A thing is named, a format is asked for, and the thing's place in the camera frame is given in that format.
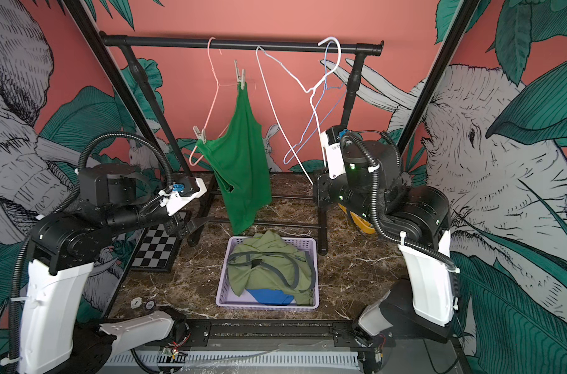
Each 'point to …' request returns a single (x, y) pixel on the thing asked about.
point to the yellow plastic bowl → (363, 224)
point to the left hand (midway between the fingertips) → (202, 195)
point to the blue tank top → (269, 297)
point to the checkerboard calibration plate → (157, 250)
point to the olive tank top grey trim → (267, 261)
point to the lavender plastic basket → (228, 298)
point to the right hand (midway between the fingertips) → (310, 168)
